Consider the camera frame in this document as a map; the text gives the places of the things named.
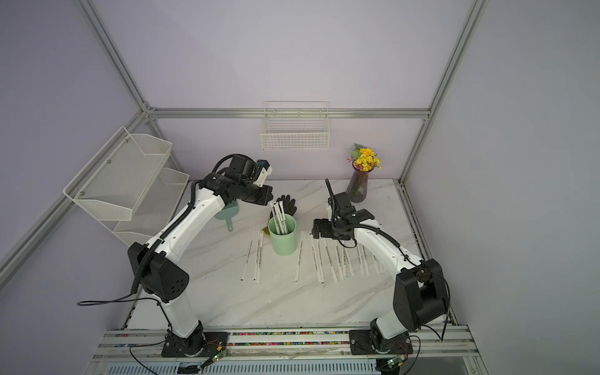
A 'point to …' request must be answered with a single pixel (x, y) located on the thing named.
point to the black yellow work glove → (289, 208)
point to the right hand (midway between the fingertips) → (325, 234)
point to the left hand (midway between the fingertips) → (270, 199)
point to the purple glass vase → (358, 184)
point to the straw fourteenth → (247, 257)
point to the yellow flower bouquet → (363, 158)
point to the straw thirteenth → (259, 256)
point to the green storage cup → (283, 244)
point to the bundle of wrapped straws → (279, 218)
